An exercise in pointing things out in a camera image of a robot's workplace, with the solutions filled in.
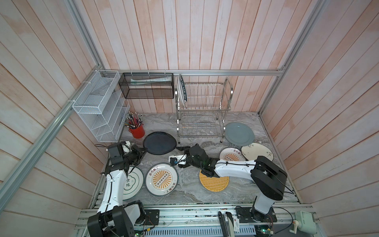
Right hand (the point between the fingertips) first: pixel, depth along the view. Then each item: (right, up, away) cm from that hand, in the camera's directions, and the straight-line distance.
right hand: (176, 150), depth 83 cm
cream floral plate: (+49, -3, +13) cm, 51 cm away
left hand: (-16, 0, -2) cm, 16 cm away
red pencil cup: (-28, +9, +18) cm, 34 cm away
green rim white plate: (+3, +35, +6) cm, 36 cm away
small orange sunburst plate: (+36, -4, +14) cm, 39 cm away
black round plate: (-11, +3, +7) cm, 14 cm away
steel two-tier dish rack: (+21, +23, +35) cm, 47 cm away
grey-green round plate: (+45, +8, +24) cm, 52 cm away
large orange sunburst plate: (-9, -18, +2) cm, 20 cm away
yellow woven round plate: (+23, -20, 0) cm, 30 cm away
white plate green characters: (-25, -20, +1) cm, 32 cm away
